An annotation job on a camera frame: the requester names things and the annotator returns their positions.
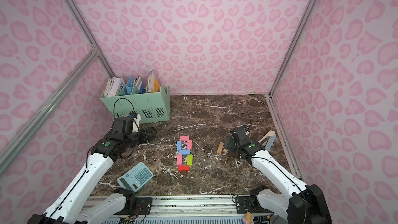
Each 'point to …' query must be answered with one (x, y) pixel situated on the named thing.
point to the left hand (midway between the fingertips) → (149, 130)
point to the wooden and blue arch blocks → (268, 140)
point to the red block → (183, 168)
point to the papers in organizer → (115, 86)
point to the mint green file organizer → (153, 106)
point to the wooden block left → (219, 151)
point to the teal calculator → (135, 178)
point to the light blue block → (185, 151)
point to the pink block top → (184, 138)
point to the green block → (189, 159)
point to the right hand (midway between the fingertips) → (232, 144)
